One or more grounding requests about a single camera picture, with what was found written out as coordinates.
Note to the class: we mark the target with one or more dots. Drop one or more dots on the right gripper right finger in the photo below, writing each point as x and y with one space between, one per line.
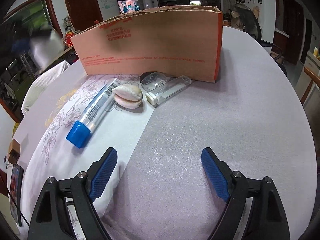
267 218

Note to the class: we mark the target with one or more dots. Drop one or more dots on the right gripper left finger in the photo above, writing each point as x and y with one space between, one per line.
50 218

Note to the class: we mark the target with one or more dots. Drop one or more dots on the blue capped clear tube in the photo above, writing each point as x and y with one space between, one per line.
92 115

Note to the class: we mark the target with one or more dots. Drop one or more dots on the beige seashell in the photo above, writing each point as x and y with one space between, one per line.
128 96

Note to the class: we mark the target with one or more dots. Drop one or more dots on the clear rectangular plastic box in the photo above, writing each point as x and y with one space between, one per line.
166 90

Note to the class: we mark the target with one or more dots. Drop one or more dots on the smartphone on stand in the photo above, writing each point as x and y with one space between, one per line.
15 193

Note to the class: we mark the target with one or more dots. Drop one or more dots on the white floral table mat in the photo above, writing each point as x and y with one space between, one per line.
55 156

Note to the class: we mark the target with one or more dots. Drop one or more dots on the white covered chair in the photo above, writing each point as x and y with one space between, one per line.
40 85

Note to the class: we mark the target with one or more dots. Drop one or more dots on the brown cardboard box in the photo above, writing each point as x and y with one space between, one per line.
174 40

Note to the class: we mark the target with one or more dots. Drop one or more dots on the black office chair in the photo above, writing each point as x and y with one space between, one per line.
252 27

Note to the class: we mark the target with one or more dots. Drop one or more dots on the dark red door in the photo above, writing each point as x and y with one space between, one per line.
84 13

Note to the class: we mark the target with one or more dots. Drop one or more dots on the television screen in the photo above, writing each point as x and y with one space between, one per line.
126 6

